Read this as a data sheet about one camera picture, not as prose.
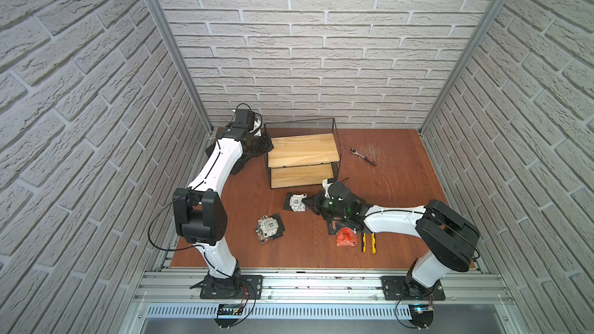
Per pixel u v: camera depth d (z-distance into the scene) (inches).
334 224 33.9
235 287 26.2
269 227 33.5
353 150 43.2
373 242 32.7
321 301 28.6
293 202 32.8
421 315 27.6
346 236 32.8
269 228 33.5
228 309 28.6
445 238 17.7
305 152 35.5
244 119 26.8
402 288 28.7
